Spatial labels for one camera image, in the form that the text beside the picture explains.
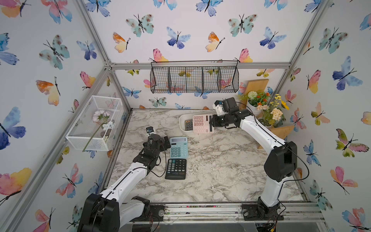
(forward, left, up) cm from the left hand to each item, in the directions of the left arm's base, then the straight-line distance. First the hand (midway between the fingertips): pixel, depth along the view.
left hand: (162, 137), depth 86 cm
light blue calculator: (+1, -9, -13) cm, 16 cm away
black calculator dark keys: (-14, -8, -13) cm, 20 cm away
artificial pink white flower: (+2, +29, +17) cm, 33 cm away
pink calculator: (+9, -23, +1) cm, 25 cm away
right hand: (+8, -29, +6) cm, 31 cm away
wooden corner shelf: (+35, -67, +9) cm, 76 cm away
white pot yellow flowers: (+8, -65, +9) cm, 66 cm away
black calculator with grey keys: (+19, -15, -13) cm, 28 cm away
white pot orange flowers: (+24, -62, +5) cm, 66 cm away
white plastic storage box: (+28, -14, -13) cm, 34 cm away
